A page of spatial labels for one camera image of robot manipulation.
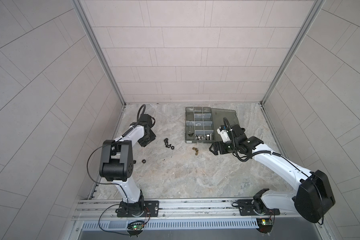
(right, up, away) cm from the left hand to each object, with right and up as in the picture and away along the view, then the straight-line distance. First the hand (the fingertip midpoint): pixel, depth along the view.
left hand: (154, 136), depth 95 cm
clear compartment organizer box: (+31, +8, +5) cm, 33 cm away
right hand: (+37, -4, -13) cm, 39 cm away
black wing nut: (+10, -6, -2) cm, 11 cm away
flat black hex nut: (-4, -13, -8) cm, 16 cm away
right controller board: (+57, -37, -27) cm, 73 cm away
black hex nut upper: (+8, -2, -1) cm, 8 cm away
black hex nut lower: (+12, -6, -2) cm, 14 cm away
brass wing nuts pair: (+27, -8, -4) cm, 29 cm away
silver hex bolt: (+35, +1, -1) cm, 35 cm away
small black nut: (-9, -13, -10) cm, 19 cm away
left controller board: (-1, -35, -31) cm, 47 cm away
